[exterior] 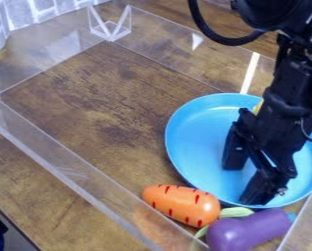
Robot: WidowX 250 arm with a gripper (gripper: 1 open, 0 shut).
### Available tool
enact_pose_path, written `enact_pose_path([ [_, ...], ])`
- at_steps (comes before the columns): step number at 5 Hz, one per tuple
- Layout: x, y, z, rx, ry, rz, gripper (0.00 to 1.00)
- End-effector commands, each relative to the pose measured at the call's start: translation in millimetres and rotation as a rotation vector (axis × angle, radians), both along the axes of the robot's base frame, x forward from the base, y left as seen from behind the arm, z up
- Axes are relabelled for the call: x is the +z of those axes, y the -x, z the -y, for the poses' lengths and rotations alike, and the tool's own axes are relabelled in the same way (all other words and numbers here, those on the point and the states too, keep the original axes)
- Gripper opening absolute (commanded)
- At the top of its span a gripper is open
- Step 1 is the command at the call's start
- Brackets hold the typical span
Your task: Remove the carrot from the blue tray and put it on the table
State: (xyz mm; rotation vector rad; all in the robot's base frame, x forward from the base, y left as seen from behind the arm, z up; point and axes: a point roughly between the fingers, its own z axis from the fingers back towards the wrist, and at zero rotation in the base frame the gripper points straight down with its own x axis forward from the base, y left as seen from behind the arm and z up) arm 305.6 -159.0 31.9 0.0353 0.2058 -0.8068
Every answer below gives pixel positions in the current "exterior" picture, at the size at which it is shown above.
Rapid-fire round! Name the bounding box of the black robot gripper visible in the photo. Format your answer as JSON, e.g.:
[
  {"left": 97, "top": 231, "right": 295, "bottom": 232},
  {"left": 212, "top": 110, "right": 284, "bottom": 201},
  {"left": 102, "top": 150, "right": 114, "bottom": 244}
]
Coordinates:
[{"left": 221, "top": 87, "right": 312, "bottom": 205}]

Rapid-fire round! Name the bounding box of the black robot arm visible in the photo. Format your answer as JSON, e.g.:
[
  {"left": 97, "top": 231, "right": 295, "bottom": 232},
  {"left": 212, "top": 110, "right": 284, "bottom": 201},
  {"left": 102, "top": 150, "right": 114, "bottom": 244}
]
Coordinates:
[{"left": 223, "top": 0, "right": 312, "bottom": 205}]

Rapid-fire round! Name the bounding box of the blue round plastic tray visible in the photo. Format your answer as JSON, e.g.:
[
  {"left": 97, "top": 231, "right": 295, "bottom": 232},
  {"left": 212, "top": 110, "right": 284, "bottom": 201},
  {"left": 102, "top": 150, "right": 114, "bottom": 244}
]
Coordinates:
[{"left": 165, "top": 93, "right": 312, "bottom": 208}]

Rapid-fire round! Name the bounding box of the orange toy carrot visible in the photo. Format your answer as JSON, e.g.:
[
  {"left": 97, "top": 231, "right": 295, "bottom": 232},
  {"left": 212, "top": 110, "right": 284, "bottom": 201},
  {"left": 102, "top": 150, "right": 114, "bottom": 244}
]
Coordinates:
[{"left": 141, "top": 184, "right": 256, "bottom": 229}]

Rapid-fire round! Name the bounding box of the yellow toy lemon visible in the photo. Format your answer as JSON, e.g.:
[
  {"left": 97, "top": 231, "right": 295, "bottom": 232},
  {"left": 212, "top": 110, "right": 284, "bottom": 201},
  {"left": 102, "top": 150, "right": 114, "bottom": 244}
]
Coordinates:
[{"left": 254, "top": 99, "right": 264, "bottom": 116}]

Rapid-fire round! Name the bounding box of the purple toy eggplant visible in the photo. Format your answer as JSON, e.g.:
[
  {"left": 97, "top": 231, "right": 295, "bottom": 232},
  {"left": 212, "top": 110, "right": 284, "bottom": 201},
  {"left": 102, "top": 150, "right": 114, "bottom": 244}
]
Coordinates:
[{"left": 207, "top": 208, "right": 296, "bottom": 251}]

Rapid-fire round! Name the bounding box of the white brick-pattern curtain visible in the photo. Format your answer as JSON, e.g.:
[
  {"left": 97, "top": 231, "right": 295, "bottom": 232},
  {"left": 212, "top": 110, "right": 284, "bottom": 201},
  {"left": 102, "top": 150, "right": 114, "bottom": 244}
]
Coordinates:
[{"left": 0, "top": 0, "right": 112, "bottom": 50}]

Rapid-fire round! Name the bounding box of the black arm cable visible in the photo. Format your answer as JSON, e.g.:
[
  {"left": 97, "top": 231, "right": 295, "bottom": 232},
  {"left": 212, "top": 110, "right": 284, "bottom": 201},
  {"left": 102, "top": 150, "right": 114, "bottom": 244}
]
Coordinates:
[{"left": 188, "top": 0, "right": 270, "bottom": 47}]

